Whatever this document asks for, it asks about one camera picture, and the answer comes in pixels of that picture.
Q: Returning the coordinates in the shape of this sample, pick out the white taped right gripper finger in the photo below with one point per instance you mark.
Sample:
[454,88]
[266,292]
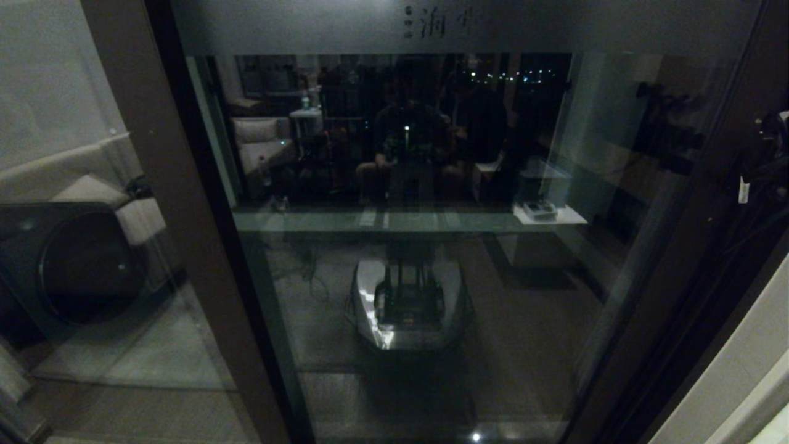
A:
[743,190]

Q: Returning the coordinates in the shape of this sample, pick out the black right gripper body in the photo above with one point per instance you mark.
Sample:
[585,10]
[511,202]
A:
[770,160]

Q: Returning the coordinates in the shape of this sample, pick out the brown framed sliding glass door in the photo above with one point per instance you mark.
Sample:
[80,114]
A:
[672,277]

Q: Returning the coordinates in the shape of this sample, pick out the grey stone balcony sill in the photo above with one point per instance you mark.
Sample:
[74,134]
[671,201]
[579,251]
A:
[333,209]

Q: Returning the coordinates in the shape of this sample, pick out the brown framed fixed glass door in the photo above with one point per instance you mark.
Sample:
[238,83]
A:
[175,185]

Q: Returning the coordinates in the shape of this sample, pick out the dark door jamb frame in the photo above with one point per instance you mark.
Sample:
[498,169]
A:
[709,370]

